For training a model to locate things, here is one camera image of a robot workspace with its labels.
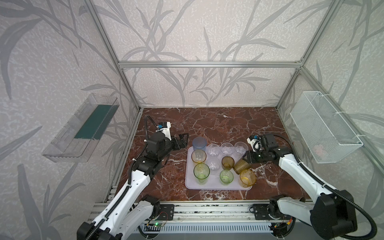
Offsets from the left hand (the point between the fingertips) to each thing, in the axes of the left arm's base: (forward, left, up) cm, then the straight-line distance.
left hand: (184, 131), depth 75 cm
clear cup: (0, -16, -21) cm, 26 cm away
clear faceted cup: (+2, -33, -21) cm, 39 cm away
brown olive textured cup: (-11, -31, -18) cm, 38 cm away
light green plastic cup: (-15, -9, -15) cm, 23 cm away
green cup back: (-15, -23, -24) cm, 37 cm away
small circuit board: (-39, +15, -27) cm, 49 cm away
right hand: (-4, -34, -15) cm, 38 cm away
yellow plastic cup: (-6, -7, -17) cm, 19 cm away
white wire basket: (-8, -62, +10) cm, 63 cm away
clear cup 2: (+1, -25, -20) cm, 32 cm away
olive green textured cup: (-7, -25, -23) cm, 34 cm away
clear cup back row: (-9, -16, -19) cm, 26 cm away
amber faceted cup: (-16, -35, -22) cm, 45 cm away
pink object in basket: (-8, -68, -4) cm, 68 cm away
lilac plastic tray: (-18, -16, -24) cm, 34 cm away
